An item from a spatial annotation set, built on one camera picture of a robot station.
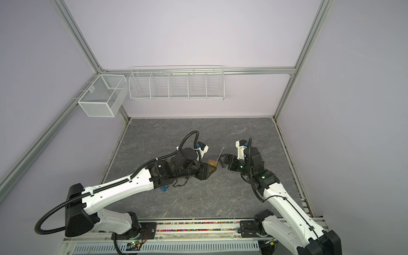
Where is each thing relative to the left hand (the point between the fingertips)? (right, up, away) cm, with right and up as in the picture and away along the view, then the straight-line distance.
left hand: (211, 170), depth 70 cm
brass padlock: (+1, +3, 0) cm, 3 cm away
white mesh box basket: (-66, +38, +27) cm, 81 cm away
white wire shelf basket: (-21, +49, +29) cm, 61 cm away
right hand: (+7, +4, +7) cm, 11 cm away
